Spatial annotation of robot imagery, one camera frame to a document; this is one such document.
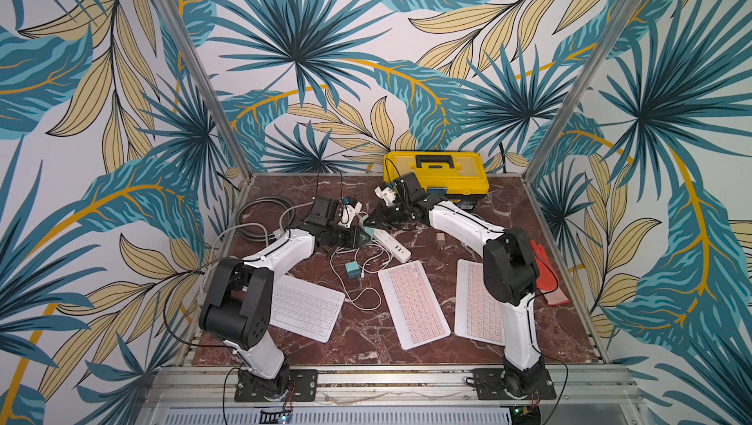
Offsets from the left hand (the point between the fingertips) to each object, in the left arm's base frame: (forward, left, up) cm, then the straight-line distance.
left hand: (366, 240), depth 88 cm
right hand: (+5, +1, +2) cm, 6 cm away
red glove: (-8, -57, -9) cm, 58 cm away
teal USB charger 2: (-5, +4, -9) cm, 12 cm away
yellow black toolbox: (+24, -32, +5) cm, 41 cm away
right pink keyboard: (-18, -34, -11) cm, 40 cm away
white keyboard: (-17, +17, -11) cm, 27 cm away
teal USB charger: (+2, -1, +2) cm, 3 cm away
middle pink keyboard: (-19, -16, -11) cm, 27 cm away
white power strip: (+2, -10, -9) cm, 13 cm away
